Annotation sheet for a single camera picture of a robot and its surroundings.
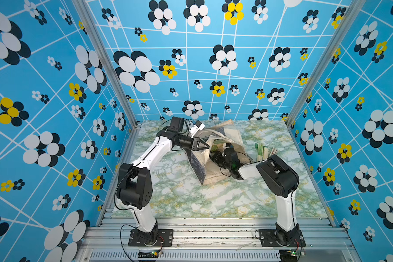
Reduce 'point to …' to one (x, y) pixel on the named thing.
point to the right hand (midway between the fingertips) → (210, 154)
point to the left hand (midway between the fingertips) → (209, 146)
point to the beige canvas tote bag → (208, 171)
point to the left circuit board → (148, 253)
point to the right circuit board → (288, 255)
